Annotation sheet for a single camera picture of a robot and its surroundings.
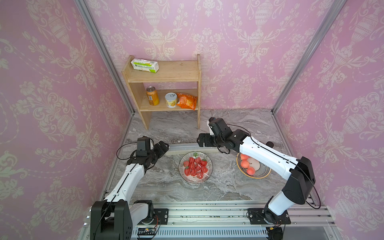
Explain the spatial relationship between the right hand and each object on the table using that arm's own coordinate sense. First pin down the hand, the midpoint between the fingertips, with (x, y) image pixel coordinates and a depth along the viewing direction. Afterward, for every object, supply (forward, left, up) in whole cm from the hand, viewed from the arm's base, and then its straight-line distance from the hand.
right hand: (203, 140), depth 81 cm
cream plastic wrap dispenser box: (+10, +15, -23) cm, 29 cm away
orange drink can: (+26, +29, +11) cm, 41 cm away
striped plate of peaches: (-10, -27, -15) cm, 33 cm away
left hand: (0, +22, -7) cm, 23 cm away
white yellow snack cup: (+25, +18, +9) cm, 32 cm away
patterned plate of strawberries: (-8, +5, -16) cm, 19 cm away
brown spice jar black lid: (+3, -42, -12) cm, 43 cm away
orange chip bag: (+24, +9, +8) cm, 26 cm away
